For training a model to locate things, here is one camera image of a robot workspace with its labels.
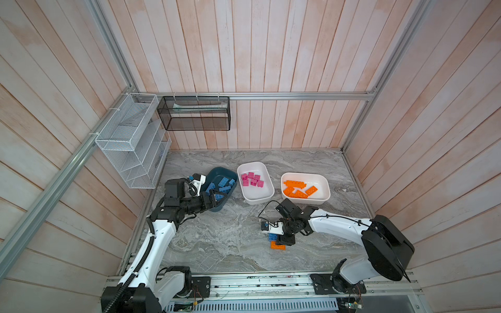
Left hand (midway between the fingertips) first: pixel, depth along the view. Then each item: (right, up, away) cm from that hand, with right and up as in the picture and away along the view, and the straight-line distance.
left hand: (221, 202), depth 75 cm
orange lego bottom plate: (+22, -21, +8) cm, 31 cm away
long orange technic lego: (+39, +5, +26) cm, 47 cm away
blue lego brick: (-3, +6, +29) cm, 30 cm away
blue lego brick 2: (+20, -13, -1) cm, 24 cm away
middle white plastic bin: (+14, 0, +23) cm, 27 cm away
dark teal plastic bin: (-7, +10, +29) cm, 31 cm away
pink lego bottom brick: (+16, +8, +31) cm, 36 cm away
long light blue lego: (-8, +4, +25) cm, 27 cm away
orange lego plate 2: (+44, +2, +26) cm, 51 cm away
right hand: (+24, -16, +11) cm, 32 cm away
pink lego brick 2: (+14, +6, +27) cm, 31 cm away
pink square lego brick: (+9, +9, +30) cm, 32 cm away
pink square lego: (+13, +10, +32) cm, 35 cm away
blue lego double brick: (-1, +2, +24) cm, 25 cm away
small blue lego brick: (+2, +6, +27) cm, 28 cm away
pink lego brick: (+10, +6, +27) cm, 30 cm away
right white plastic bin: (+41, +3, +26) cm, 49 cm away
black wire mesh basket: (-18, +44, +29) cm, 56 cm away
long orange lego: (+37, 0, +23) cm, 44 cm away
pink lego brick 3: (+18, +5, +29) cm, 34 cm away
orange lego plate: (+32, +2, +25) cm, 41 cm away
